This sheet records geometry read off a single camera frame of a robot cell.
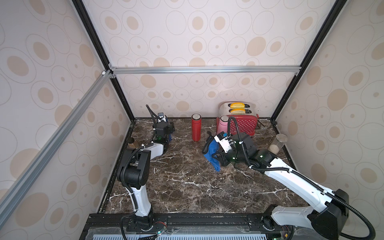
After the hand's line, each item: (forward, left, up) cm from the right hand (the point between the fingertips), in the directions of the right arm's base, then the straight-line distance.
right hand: (211, 158), depth 73 cm
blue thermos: (+28, +29, -18) cm, 44 cm away
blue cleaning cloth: (+3, 0, +3) cm, 5 cm away
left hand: (+29, +28, -2) cm, 40 cm away
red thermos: (+27, +9, -7) cm, 30 cm away
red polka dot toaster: (+36, -23, -4) cm, 43 cm away
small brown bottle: (+16, +50, -12) cm, 54 cm away
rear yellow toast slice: (+42, -18, -1) cm, 46 cm away
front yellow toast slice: (+37, -18, -2) cm, 41 cm away
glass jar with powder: (+19, -41, -12) cm, 47 cm away
